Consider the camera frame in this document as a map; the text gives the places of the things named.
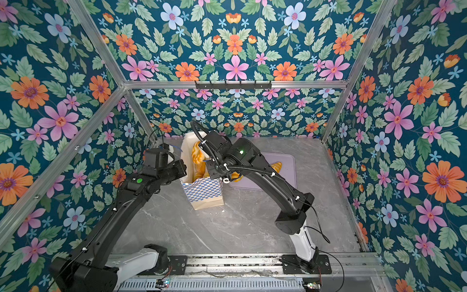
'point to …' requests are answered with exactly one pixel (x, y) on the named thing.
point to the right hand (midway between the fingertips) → (214, 167)
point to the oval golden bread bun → (200, 168)
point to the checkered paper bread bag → (203, 193)
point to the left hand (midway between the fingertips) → (189, 161)
